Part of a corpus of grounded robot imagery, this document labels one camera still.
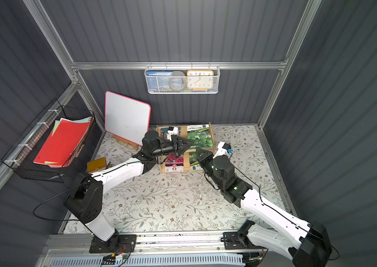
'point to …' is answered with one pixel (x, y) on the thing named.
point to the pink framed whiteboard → (126, 118)
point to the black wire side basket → (21, 157)
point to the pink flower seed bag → (174, 164)
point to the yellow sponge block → (96, 165)
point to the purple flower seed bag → (163, 132)
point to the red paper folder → (67, 134)
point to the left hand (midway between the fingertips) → (192, 143)
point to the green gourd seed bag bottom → (194, 164)
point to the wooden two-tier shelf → (187, 160)
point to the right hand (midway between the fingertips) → (199, 147)
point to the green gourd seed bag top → (202, 134)
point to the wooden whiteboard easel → (120, 139)
